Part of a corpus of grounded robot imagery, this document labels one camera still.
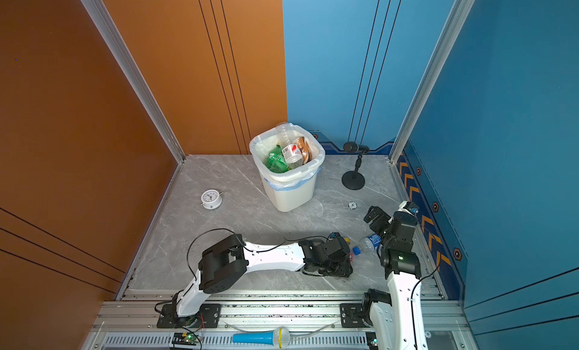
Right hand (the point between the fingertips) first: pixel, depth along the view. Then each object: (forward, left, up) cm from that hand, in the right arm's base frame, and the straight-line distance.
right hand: (377, 213), depth 78 cm
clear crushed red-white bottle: (+21, +30, +13) cm, 39 cm away
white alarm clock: (+16, +67, -13) cm, 70 cm away
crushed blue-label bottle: (-5, 0, -13) cm, 14 cm away
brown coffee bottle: (+26, +25, +8) cm, 37 cm away
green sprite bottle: (+21, +36, +5) cm, 42 cm away
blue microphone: (-34, +33, -13) cm, 50 cm away
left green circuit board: (-34, +64, -18) cm, 75 cm away
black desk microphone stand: (+28, +1, -15) cm, 32 cm away
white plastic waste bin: (+9, +29, +3) cm, 31 cm away
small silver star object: (+15, +3, -18) cm, 24 cm away
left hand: (-15, +9, -14) cm, 23 cm away
